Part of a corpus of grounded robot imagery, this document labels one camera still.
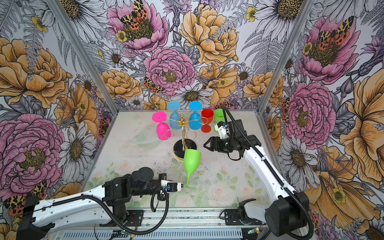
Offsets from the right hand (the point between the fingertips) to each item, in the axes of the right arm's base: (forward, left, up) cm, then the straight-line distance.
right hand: (209, 150), depth 76 cm
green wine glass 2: (+27, -8, -5) cm, 29 cm away
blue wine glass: (+13, +17, +9) cm, 23 cm away
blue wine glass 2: (+20, +7, +2) cm, 21 cm away
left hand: (-15, +15, -3) cm, 22 cm away
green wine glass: (-5, +9, +1) cm, 10 cm away
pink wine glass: (+12, +24, +1) cm, 27 cm away
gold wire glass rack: (+18, +12, -18) cm, 28 cm away
